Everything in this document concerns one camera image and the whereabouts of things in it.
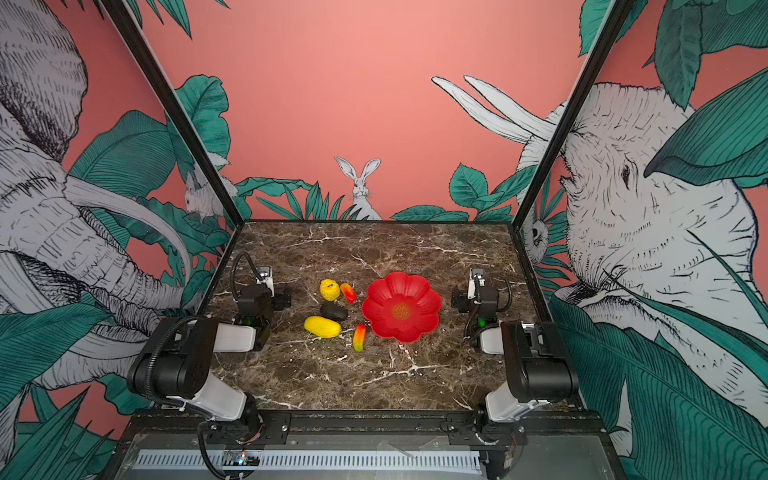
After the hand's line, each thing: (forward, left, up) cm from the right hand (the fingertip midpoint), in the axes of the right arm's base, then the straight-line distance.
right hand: (469, 280), depth 94 cm
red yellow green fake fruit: (-17, +35, -5) cm, 39 cm away
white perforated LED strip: (-47, +44, -7) cm, 65 cm away
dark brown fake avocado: (-9, +43, -5) cm, 44 cm away
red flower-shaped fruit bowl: (-6, +22, -8) cm, 24 cm away
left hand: (0, +64, +1) cm, 64 cm away
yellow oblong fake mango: (-15, +46, -4) cm, 48 cm away
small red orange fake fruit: (-2, +39, -5) cm, 40 cm away
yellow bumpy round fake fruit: (-2, +45, -2) cm, 45 cm away
